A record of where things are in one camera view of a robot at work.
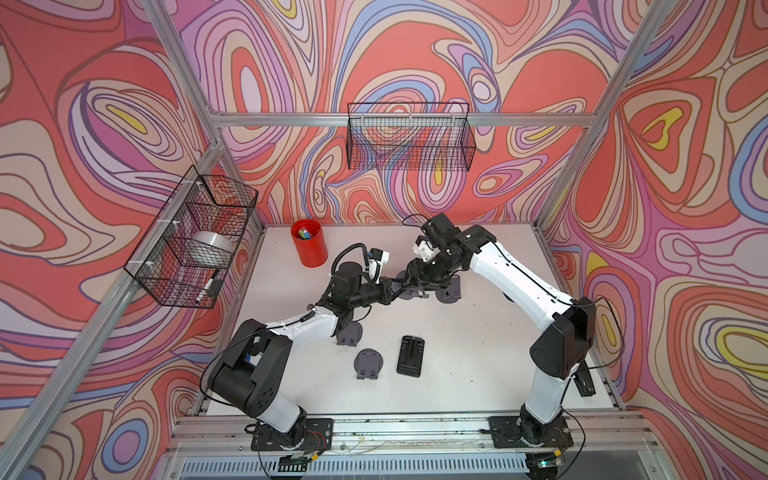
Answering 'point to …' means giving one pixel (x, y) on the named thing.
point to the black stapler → (583, 380)
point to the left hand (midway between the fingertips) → (411, 287)
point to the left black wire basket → (184, 257)
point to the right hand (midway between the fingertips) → (413, 294)
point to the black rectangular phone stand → (410, 356)
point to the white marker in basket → (203, 291)
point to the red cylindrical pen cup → (309, 238)
